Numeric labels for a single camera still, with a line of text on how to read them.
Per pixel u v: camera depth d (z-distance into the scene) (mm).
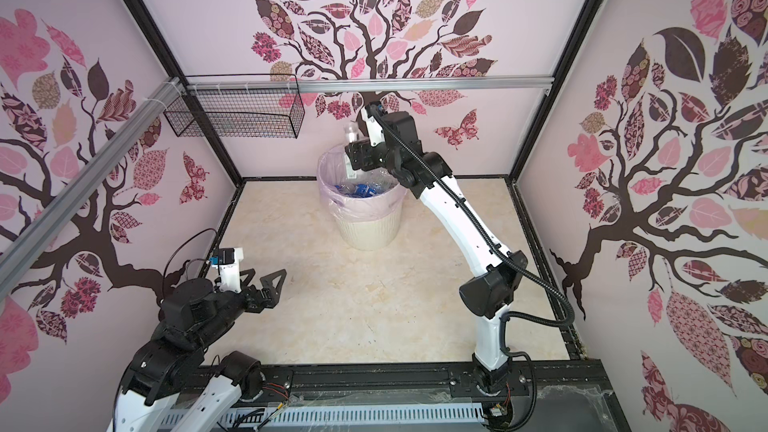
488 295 463
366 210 796
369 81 928
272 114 796
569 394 726
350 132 791
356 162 654
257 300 579
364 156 637
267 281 591
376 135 633
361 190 929
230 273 576
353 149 632
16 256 495
